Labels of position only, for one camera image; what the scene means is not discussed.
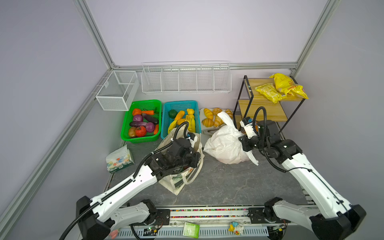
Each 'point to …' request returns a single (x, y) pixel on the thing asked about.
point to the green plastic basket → (127, 118)
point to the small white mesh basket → (118, 91)
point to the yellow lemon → (190, 111)
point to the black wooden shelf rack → (247, 107)
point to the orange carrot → (151, 112)
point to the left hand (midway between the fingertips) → (200, 157)
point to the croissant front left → (207, 122)
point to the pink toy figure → (114, 234)
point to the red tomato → (140, 131)
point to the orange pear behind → (180, 115)
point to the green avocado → (172, 113)
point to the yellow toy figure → (235, 227)
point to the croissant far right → (230, 113)
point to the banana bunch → (188, 118)
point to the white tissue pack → (119, 159)
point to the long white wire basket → (186, 77)
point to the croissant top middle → (216, 110)
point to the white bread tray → (206, 131)
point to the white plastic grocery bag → (223, 144)
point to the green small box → (191, 230)
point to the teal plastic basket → (178, 106)
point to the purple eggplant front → (136, 124)
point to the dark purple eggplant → (150, 119)
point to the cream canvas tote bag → (176, 182)
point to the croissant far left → (208, 113)
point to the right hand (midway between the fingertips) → (241, 138)
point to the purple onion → (138, 118)
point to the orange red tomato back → (137, 111)
